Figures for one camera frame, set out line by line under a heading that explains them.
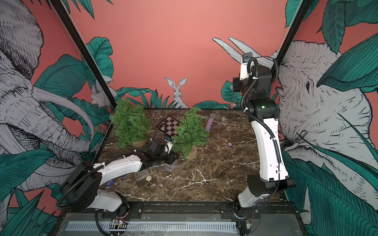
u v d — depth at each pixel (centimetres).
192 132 74
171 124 109
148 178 83
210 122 109
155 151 67
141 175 84
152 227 70
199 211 75
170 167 89
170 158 77
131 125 79
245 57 49
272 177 40
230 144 101
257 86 43
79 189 42
